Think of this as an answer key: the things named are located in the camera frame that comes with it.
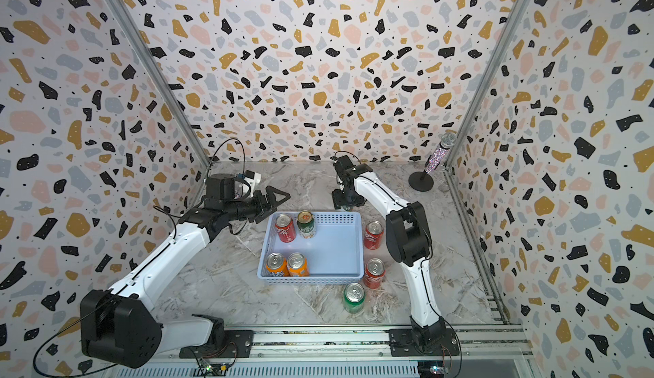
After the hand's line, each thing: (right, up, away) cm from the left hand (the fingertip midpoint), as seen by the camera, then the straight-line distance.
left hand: (284, 201), depth 78 cm
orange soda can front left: (-3, -19, +2) cm, 20 cm away
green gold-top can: (+5, -8, +12) cm, 16 cm away
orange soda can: (+4, -20, +2) cm, 20 cm away
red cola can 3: (+27, -22, 0) cm, 35 cm away
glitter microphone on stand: (+53, +7, +37) cm, 65 cm away
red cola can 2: (+28, -12, +10) cm, 32 cm away
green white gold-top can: (+20, -4, +17) cm, 27 cm away
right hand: (+18, -2, +20) cm, 27 cm away
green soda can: (+21, -27, -5) cm, 35 cm away
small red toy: (-48, +4, +40) cm, 62 cm away
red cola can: (-2, -10, +10) cm, 14 cm away
